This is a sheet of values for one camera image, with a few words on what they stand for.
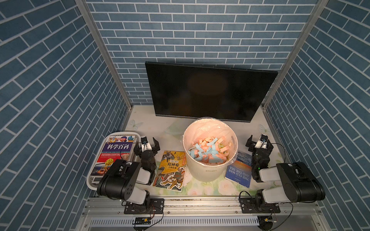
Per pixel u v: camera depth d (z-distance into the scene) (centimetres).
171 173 84
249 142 82
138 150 79
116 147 83
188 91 93
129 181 45
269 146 79
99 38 81
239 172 85
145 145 73
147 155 68
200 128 79
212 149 80
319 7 71
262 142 73
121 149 83
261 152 69
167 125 108
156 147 81
